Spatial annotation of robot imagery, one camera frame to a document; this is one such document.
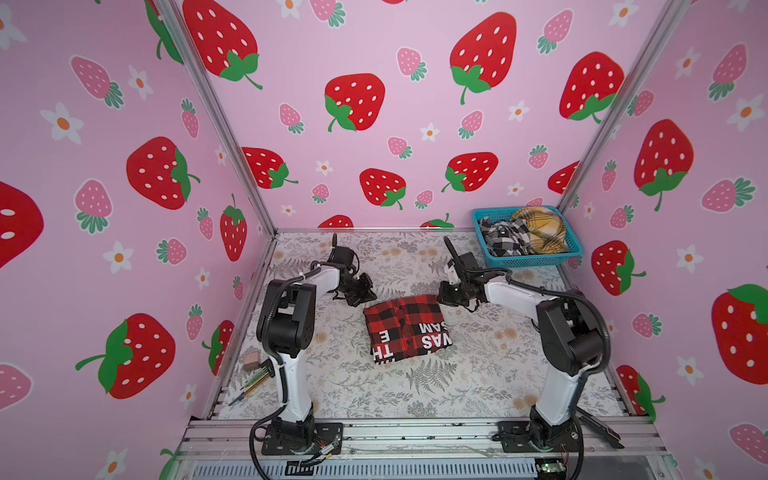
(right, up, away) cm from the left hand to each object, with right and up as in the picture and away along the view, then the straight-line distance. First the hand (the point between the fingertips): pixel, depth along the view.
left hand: (378, 293), depth 99 cm
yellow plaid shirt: (+61, +22, +9) cm, 66 cm away
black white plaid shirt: (+46, +19, +7) cm, 50 cm away
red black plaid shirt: (+8, -9, -11) cm, 16 cm away
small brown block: (-36, -18, -15) cm, 42 cm away
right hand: (+19, -1, -3) cm, 19 cm away
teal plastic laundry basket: (+46, +11, +5) cm, 47 cm away
